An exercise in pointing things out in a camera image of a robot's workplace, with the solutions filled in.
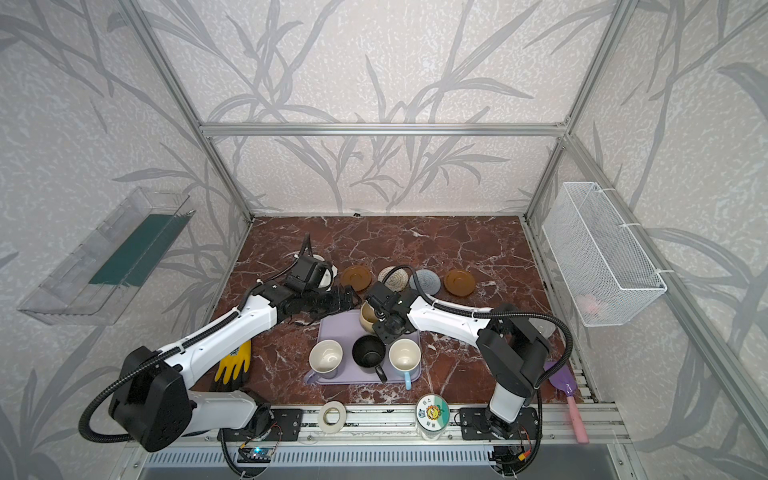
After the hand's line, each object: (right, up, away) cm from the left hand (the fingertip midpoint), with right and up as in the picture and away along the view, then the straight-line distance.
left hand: (352, 305), depth 82 cm
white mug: (-4, +9, -13) cm, 17 cm away
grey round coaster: (+23, +4, +20) cm, 30 cm away
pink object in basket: (+60, +2, -9) cm, 61 cm away
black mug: (+5, -14, +2) cm, 15 cm away
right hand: (+9, -8, +5) cm, 13 cm away
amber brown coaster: (+33, +4, +20) cm, 39 cm away
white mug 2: (-8, -15, 0) cm, 17 cm away
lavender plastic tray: (-3, -8, +5) cm, 10 cm away
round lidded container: (+21, -22, -14) cm, 33 cm away
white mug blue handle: (+15, -14, +1) cm, 20 cm away
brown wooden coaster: (-2, +6, +20) cm, 21 cm away
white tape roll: (-4, -29, -8) cm, 31 cm away
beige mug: (+4, -4, +2) cm, 6 cm away
